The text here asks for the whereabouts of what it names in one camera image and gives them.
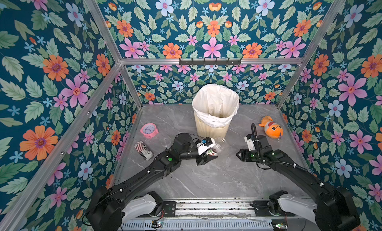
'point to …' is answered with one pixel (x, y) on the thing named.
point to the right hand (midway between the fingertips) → (243, 152)
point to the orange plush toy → (272, 129)
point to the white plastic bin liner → (215, 105)
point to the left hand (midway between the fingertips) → (215, 150)
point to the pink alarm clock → (149, 130)
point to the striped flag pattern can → (143, 150)
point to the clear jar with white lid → (221, 145)
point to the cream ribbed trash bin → (206, 131)
